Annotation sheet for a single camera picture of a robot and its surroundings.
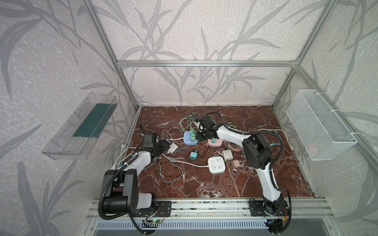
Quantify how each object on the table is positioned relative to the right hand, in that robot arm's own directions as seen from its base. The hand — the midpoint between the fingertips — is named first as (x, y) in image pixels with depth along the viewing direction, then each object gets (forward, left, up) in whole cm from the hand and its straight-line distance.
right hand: (198, 132), depth 100 cm
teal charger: (-17, +3, -2) cm, 17 cm away
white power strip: (-23, -11, -1) cm, 25 cm away
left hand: (-9, +20, +3) cm, 22 cm away
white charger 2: (-11, +16, -1) cm, 20 cm away
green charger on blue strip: (-5, +4, +4) cm, 7 cm away
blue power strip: (-5, +8, -1) cm, 9 cm away
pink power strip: (-8, -13, -2) cm, 15 cm away
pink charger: (-22, -23, -1) cm, 31 cm away
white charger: (-16, -18, -2) cm, 25 cm away
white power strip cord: (-20, +9, -4) cm, 23 cm away
